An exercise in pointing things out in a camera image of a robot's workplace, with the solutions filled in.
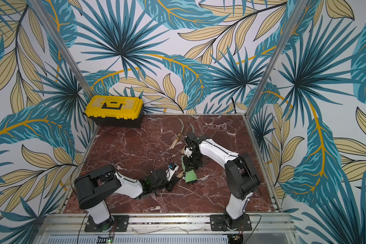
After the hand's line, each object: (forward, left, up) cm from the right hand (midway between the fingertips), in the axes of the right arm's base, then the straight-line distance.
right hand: (187, 170), depth 85 cm
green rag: (-5, -1, +6) cm, 8 cm away
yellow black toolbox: (+37, +45, +12) cm, 60 cm away
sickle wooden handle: (-1, +4, -4) cm, 5 cm away
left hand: (-3, +6, -6) cm, 9 cm away
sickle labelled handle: (+25, +5, -3) cm, 26 cm away
